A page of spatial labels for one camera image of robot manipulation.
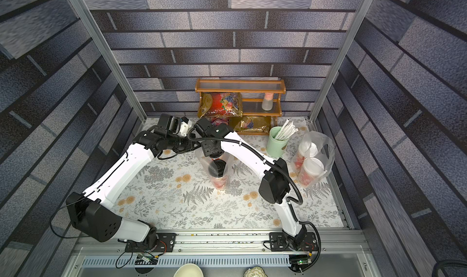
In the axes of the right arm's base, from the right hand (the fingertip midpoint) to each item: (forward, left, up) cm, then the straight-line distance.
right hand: (212, 147), depth 85 cm
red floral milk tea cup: (-6, -42, +7) cm, 43 cm away
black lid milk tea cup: (-14, -4, +1) cm, 14 cm away
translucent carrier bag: (-11, +1, +5) cm, 12 cm away
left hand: (-4, +3, +8) cm, 9 cm away
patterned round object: (-46, -20, -16) cm, 53 cm away
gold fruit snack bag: (+26, -22, -12) cm, 36 cm away
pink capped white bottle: (+31, -29, +1) cm, 42 cm away
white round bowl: (-46, +5, -15) cm, 49 cm away
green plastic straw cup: (+6, -32, -8) cm, 34 cm away
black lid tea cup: (-5, -2, 0) cm, 6 cm away
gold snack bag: (+26, +6, +4) cm, 27 cm away
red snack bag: (+26, -6, +5) cm, 27 cm away
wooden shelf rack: (+37, -19, -7) cm, 42 cm away
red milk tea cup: (-12, -44, +2) cm, 46 cm away
